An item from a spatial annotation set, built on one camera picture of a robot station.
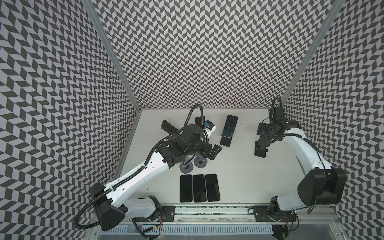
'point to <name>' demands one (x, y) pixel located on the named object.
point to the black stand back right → (225, 141)
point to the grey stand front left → (187, 166)
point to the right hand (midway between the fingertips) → (266, 134)
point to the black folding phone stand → (260, 146)
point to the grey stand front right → (200, 161)
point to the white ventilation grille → (193, 229)
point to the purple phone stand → (199, 186)
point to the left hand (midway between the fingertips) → (213, 145)
